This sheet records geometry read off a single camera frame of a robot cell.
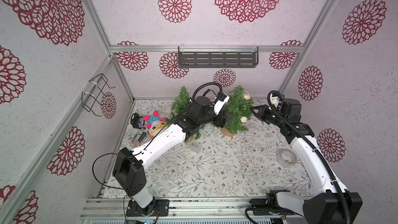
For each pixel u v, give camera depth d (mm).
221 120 644
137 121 983
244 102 801
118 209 751
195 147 879
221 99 615
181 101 717
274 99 674
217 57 990
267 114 654
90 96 741
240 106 799
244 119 777
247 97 812
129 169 421
